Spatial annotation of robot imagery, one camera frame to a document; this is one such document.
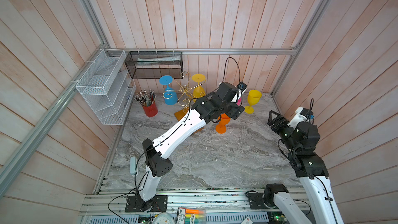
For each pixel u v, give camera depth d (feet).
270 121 2.02
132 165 2.65
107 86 2.21
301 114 1.85
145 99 3.06
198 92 2.77
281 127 1.93
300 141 1.59
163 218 2.21
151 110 3.34
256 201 2.40
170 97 2.44
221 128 3.31
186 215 2.26
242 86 1.94
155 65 3.41
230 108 2.05
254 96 3.23
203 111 1.61
